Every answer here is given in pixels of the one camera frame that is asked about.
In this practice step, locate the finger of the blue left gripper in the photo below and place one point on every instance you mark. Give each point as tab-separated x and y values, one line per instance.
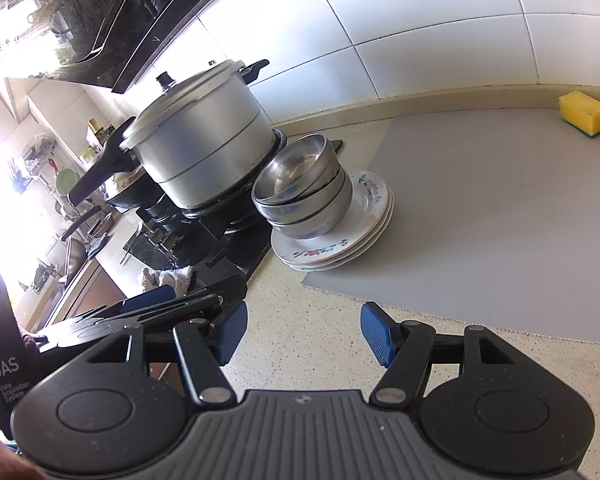
158	295
221	294

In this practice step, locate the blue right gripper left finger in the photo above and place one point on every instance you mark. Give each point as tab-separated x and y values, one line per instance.
227	332

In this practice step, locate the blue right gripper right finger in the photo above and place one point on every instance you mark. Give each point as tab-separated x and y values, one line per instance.
381	332

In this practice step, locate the steel bowl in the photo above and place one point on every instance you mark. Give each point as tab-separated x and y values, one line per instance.
303	167
290	189
314	215

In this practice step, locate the large white floral plate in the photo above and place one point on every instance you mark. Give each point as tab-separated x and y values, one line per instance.
365	198

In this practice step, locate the small floral rimmed plate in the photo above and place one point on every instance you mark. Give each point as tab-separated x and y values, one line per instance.
370	180

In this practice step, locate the black gas stove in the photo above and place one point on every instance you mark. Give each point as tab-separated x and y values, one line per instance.
227	237

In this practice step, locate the aluminium pressure cooker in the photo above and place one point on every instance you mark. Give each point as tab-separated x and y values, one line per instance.
199	139

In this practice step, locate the black range hood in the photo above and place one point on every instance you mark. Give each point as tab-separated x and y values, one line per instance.
103	43

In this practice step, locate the yellow sponge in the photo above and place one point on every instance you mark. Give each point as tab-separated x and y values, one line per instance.
581	111

